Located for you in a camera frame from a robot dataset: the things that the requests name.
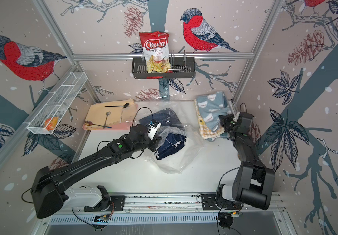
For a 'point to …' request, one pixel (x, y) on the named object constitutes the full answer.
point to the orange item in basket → (51, 123)
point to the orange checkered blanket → (206, 131)
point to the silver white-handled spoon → (121, 116)
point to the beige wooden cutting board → (111, 112)
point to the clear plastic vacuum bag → (180, 160)
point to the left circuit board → (102, 218)
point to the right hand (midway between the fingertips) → (217, 113)
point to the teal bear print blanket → (224, 135)
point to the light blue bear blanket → (211, 106)
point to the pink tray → (117, 125)
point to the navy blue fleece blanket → (172, 131)
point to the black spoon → (125, 105)
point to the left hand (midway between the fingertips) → (164, 135)
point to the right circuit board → (236, 213)
